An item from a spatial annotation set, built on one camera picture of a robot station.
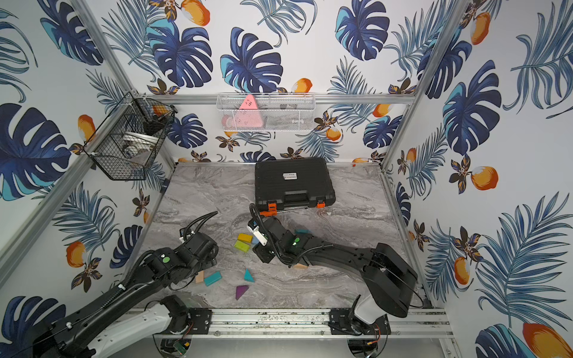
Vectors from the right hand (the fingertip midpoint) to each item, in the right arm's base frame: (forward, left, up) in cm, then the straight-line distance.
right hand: (259, 242), depth 82 cm
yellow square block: (+8, +8, -10) cm, 15 cm away
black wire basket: (+26, +46, +27) cm, 60 cm away
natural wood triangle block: (-15, -14, +17) cm, 27 cm away
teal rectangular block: (-10, +17, -9) cm, 22 cm away
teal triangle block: (-6, -15, +20) cm, 26 cm away
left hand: (-6, +18, +1) cm, 19 cm away
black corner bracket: (+35, +53, -9) cm, 64 cm away
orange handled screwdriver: (+19, -4, -9) cm, 21 cm away
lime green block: (+3, +8, -9) cm, 12 cm away
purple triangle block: (-14, +6, -9) cm, 18 cm away
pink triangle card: (+44, +6, +26) cm, 51 cm away
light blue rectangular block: (-4, 0, +10) cm, 11 cm away
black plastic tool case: (+32, -12, -3) cm, 34 cm away
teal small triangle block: (-9, +4, -10) cm, 14 cm away
